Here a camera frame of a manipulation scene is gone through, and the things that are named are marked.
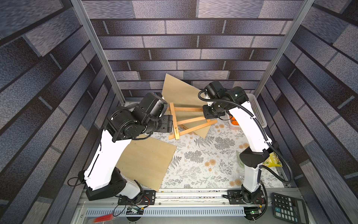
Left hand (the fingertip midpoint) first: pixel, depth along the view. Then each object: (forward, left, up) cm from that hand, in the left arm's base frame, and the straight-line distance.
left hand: (167, 121), depth 58 cm
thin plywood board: (0, +17, -44) cm, 48 cm away
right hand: (+12, -19, -9) cm, 24 cm away
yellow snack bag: (-3, -63, -36) cm, 72 cm away
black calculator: (-27, -62, -37) cm, 77 cm away
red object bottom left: (-32, +33, -40) cm, 61 cm away
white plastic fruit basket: (+43, -64, -32) cm, 84 cm away
